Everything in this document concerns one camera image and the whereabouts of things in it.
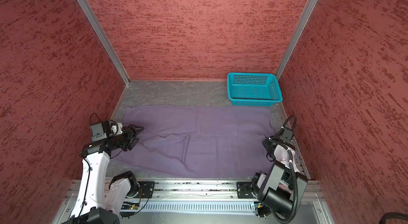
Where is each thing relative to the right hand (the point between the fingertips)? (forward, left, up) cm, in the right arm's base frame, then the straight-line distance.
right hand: (263, 145), depth 88 cm
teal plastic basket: (+44, -4, -1) cm, 45 cm away
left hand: (+2, +64, +14) cm, 66 cm away
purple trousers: (+3, +38, +1) cm, 38 cm away
